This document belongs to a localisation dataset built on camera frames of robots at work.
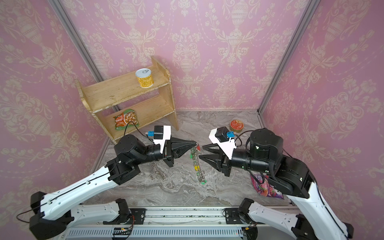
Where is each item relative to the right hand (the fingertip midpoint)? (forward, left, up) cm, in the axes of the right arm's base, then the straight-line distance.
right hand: (203, 150), depth 49 cm
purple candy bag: (0, -33, -40) cm, 52 cm away
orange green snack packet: (+34, +42, -20) cm, 57 cm away
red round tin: (+42, -28, -40) cm, 64 cm away
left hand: (+1, +3, +2) cm, 4 cm away
